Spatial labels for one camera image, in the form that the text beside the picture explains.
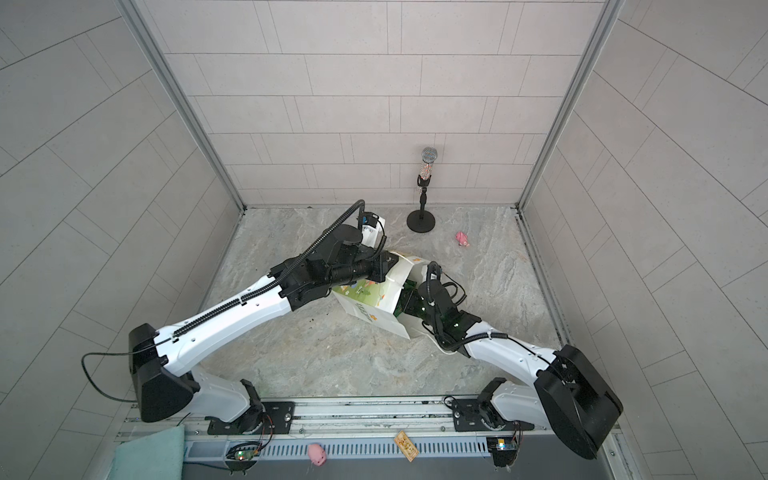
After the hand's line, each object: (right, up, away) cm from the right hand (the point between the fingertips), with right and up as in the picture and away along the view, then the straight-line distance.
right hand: (397, 295), depth 83 cm
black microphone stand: (+9, +22, +29) cm, 38 cm away
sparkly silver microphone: (+9, +41, +5) cm, 42 cm away
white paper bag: (-5, +1, -11) cm, 12 cm away
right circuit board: (+25, -32, -15) cm, 43 cm away
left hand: (+2, +12, -15) cm, 20 cm away
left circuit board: (-34, -31, -18) cm, 49 cm away
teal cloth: (-53, -31, -18) cm, 64 cm away
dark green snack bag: (+3, +1, -10) cm, 11 cm away
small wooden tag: (+2, -30, -16) cm, 34 cm away
